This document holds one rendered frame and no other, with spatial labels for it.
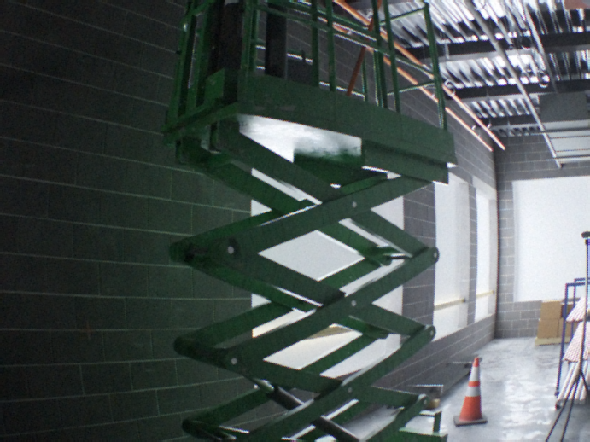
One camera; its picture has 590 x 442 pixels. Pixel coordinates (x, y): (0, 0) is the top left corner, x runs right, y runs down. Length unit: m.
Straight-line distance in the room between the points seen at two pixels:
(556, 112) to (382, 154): 4.85
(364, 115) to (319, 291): 0.84
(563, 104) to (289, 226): 5.57
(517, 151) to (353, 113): 9.33
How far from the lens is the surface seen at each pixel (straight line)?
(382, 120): 2.76
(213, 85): 2.36
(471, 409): 5.18
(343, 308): 2.60
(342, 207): 2.61
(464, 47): 6.96
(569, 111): 7.34
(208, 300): 3.69
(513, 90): 8.55
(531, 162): 11.66
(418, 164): 3.05
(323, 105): 2.49
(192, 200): 3.61
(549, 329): 10.14
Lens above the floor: 1.58
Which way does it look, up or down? 6 degrees up
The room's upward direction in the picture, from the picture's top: straight up
